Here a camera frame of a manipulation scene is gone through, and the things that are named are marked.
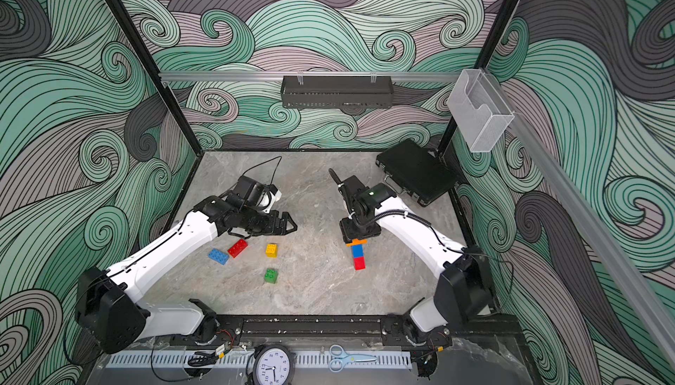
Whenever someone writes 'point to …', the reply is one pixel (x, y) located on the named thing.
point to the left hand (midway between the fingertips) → (286, 225)
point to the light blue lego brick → (218, 256)
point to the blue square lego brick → (358, 250)
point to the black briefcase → (418, 170)
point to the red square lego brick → (359, 263)
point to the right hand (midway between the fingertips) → (351, 237)
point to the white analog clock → (273, 365)
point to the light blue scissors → (342, 358)
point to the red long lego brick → (237, 249)
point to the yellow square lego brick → (272, 250)
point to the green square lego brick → (271, 275)
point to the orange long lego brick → (357, 242)
